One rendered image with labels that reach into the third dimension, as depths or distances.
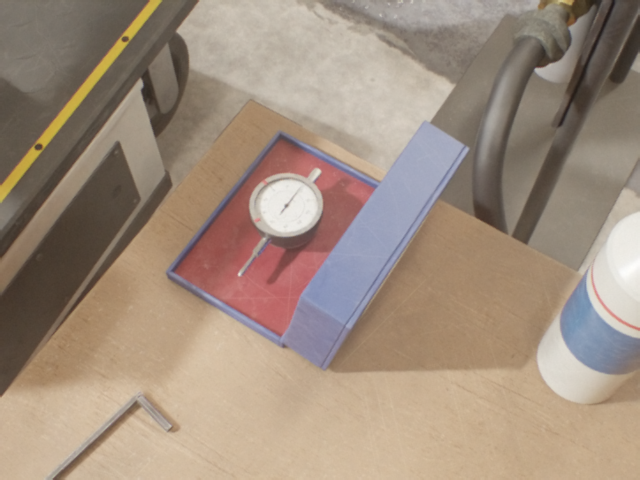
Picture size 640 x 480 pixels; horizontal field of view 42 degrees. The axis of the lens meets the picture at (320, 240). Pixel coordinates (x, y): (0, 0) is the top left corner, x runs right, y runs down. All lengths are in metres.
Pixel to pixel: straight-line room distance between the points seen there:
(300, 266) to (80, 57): 0.45
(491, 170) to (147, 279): 0.34
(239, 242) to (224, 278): 0.03
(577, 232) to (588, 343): 0.71
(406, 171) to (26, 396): 0.32
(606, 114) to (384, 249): 0.88
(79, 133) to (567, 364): 0.58
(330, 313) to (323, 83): 0.87
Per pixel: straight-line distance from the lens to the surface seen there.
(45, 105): 0.98
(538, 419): 0.64
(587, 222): 1.27
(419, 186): 0.57
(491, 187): 0.82
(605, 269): 0.50
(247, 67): 1.39
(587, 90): 0.92
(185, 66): 1.31
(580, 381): 0.61
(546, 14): 0.86
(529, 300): 0.67
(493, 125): 0.81
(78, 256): 1.06
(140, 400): 0.63
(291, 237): 0.64
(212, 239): 0.68
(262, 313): 0.65
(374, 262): 0.54
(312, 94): 1.35
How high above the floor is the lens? 1.07
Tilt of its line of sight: 62 degrees down
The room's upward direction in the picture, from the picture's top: straight up
